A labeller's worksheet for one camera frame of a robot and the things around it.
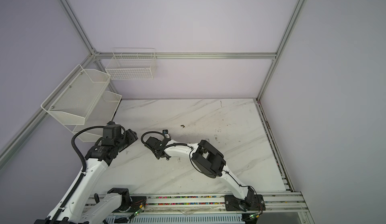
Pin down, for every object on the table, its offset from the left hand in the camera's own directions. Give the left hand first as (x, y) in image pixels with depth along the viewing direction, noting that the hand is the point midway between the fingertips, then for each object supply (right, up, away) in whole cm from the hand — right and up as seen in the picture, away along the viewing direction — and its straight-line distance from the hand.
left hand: (132, 136), depth 79 cm
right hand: (+14, -11, +14) cm, 23 cm away
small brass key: (+24, +4, +26) cm, 35 cm away
